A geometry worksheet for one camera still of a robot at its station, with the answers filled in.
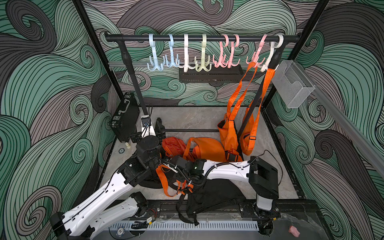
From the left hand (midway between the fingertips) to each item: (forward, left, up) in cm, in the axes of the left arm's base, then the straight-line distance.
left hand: (146, 123), depth 65 cm
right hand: (-10, -11, -29) cm, 33 cm away
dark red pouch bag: (-2, -43, -27) cm, 51 cm away
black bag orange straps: (-21, -31, -34) cm, 50 cm away
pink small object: (-36, -67, -33) cm, 83 cm away
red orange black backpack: (-12, -6, -32) cm, 35 cm away
